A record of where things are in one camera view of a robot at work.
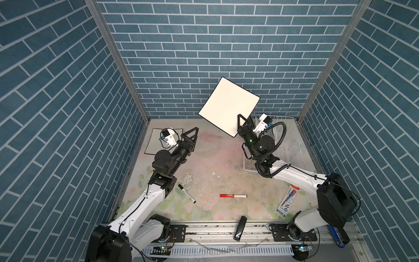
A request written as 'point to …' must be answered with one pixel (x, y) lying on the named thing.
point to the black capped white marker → (186, 193)
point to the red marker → (233, 196)
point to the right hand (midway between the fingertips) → (236, 113)
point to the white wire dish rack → (289, 152)
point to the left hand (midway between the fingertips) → (199, 133)
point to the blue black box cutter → (337, 236)
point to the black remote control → (240, 228)
